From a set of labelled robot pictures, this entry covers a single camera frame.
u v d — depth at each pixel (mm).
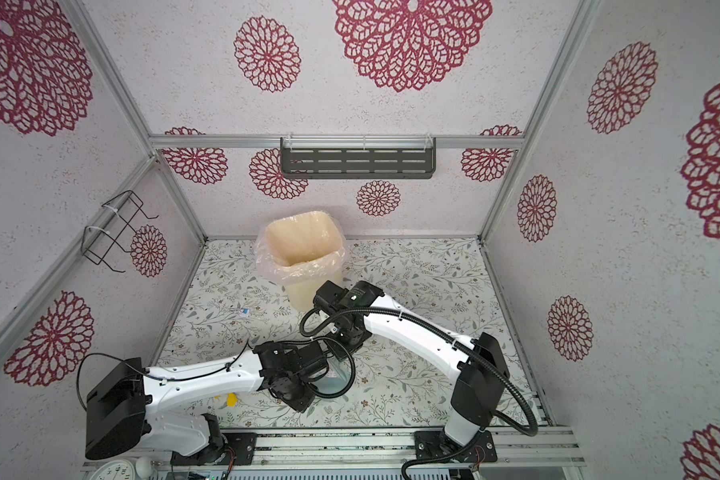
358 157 944
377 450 747
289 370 571
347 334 622
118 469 675
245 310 984
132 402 408
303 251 1023
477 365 413
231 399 815
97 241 726
